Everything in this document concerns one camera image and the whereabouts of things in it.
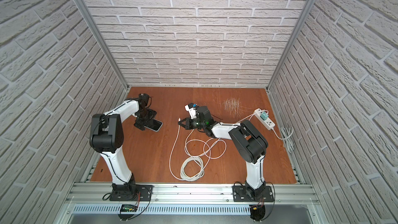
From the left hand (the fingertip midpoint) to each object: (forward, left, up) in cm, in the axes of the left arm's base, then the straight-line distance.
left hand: (149, 117), depth 98 cm
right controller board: (-50, -59, -3) cm, 78 cm away
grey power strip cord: (-10, -89, -3) cm, 89 cm away
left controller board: (-48, +1, -6) cm, 48 cm away
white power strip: (-5, -76, +1) cm, 76 cm away
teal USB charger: (-2, -73, +5) cm, 74 cm away
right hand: (-12, -18, +8) cm, 23 cm away
